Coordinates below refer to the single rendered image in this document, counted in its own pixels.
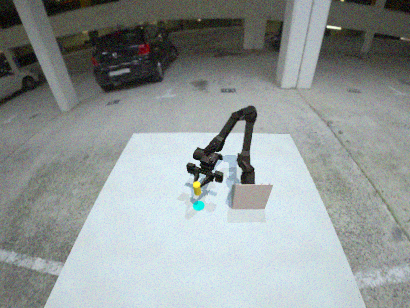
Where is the cyan circle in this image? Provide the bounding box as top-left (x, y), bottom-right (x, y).
top-left (193, 201), bottom-right (204, 211)

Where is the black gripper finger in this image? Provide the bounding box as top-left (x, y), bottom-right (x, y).
top-left (193, 168), bottom-right (200, 183)
top-left (200, 172), bottom-right (213, 188)

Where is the yellow cylinder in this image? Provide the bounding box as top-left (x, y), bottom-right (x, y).
top-left (193, 182), bottom-right (201, 195)

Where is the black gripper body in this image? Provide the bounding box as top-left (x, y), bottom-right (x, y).
top-left (186, 163), bottom-right (223, 183)

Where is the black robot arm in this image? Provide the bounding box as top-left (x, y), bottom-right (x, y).
top-left (193, 106), bottom-right (257, 184)

